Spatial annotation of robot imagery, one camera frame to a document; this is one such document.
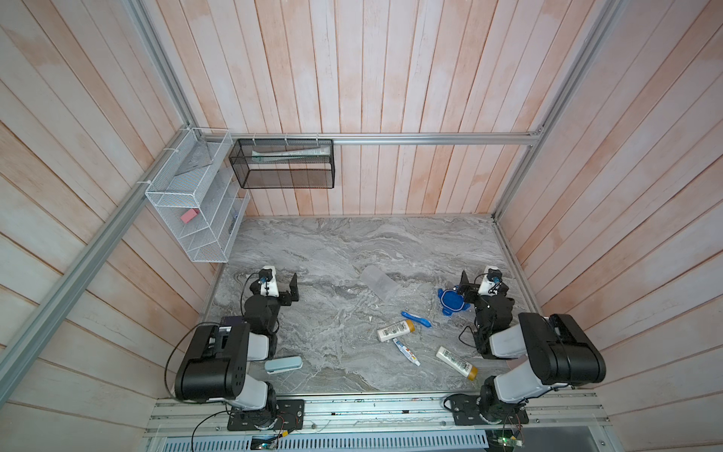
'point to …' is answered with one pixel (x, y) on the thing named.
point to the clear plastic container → (379, 282)
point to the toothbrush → (425, 322)
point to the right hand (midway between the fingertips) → (478, 271)
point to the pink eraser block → (189, 215)
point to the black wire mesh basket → (283, 163)
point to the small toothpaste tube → (409, 354)
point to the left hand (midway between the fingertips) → (282, 276)
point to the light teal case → (282, 364)
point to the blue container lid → (452, 300)
